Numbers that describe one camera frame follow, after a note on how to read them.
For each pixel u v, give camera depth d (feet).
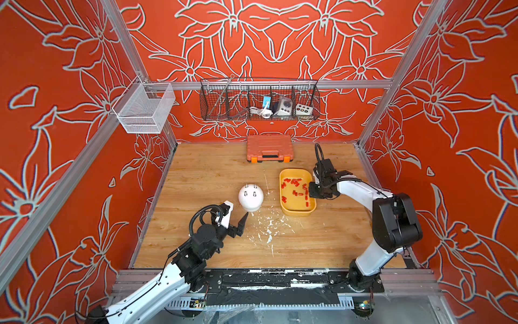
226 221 2.16
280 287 2.39
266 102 2.73
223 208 2.06
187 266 1.87
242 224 2.23
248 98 3.27
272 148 3.66
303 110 3.08
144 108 3.06
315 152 2.56
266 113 2.81
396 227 1.54
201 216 2.11
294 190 3.22
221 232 2.21
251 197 2.80
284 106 2.99
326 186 2.27
